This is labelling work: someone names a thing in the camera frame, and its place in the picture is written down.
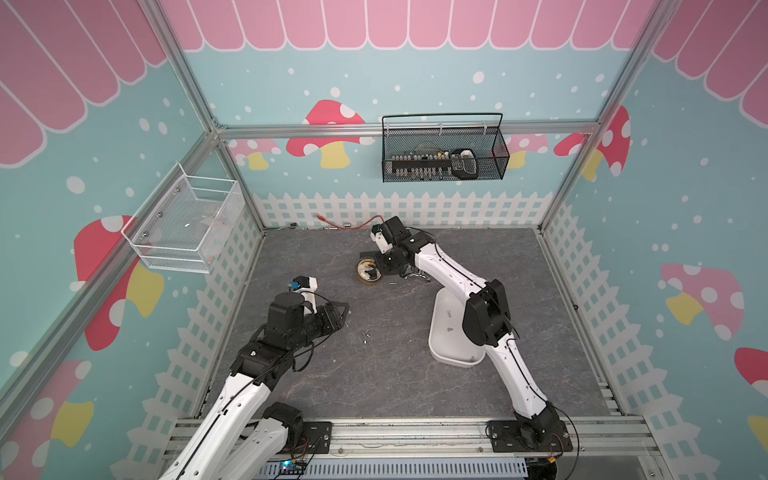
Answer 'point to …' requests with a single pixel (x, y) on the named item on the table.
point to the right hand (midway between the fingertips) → (379, 262)
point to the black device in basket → (464, 163)
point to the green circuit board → (290, 467)
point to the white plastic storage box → (447, 340)
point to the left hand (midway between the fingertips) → (343, 313)
